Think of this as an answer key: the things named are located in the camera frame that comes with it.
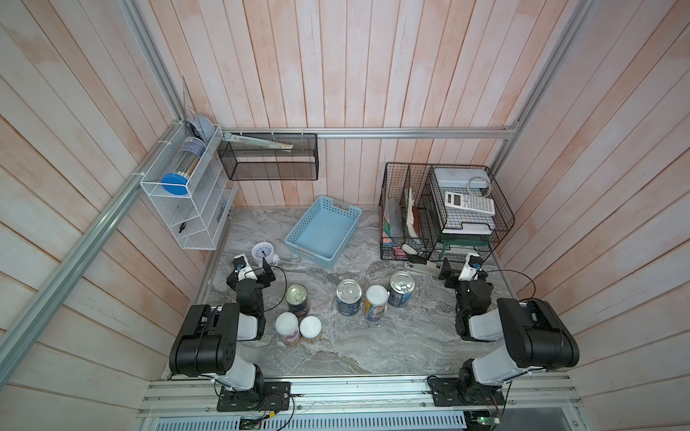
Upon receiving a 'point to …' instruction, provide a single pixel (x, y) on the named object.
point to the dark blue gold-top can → (296, 299)
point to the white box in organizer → (462, 178)
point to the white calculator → (470, 202)
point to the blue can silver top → (402, 285)
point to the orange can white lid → (311, 329)
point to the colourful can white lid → (375, 303)
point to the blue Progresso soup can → (349, 297)
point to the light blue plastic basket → (323, 231)
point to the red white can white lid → (287, 325)
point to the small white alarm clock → (265, 250)
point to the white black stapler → (419, 263)
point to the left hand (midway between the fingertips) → (253, 263)
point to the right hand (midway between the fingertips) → (459, 258)
